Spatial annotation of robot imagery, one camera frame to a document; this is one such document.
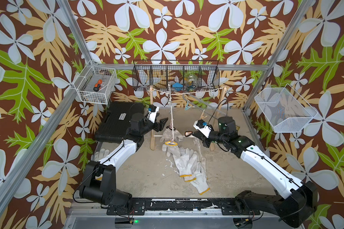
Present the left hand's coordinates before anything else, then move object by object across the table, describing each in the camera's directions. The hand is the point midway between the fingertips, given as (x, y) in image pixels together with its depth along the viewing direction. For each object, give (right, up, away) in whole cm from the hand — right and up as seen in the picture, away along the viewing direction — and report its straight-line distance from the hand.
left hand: (162, 114), depth 82 cm
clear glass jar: (+19, +22, +15) cm, 33 cm away
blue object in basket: (+9, +19, +12) cm, 25 cm away
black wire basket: (+8, +28, +15) cm, 33 cm away
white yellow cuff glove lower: (+21, -37, 0) cm, 43 cm away
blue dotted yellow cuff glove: (+5, -20, +1) cm, 21 cm away
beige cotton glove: (+4, -13, +9) cm, 16 cm away
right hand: (+17, -10, -7) cm, 21 cm away
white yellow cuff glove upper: (+14, -29, +7) cm, 33 cm away
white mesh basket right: (+71, +2, -1) cm, 71 cm away
